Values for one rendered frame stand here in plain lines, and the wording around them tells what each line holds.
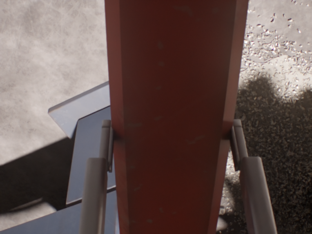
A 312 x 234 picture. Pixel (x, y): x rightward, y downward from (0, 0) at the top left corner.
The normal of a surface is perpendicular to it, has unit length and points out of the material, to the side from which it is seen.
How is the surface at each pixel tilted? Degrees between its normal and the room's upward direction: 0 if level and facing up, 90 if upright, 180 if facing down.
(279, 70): 2
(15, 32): 0
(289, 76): 2
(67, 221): 90
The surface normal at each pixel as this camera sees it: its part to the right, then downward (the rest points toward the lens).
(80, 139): -0.47, -0.66
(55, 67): 0.01, 0.65
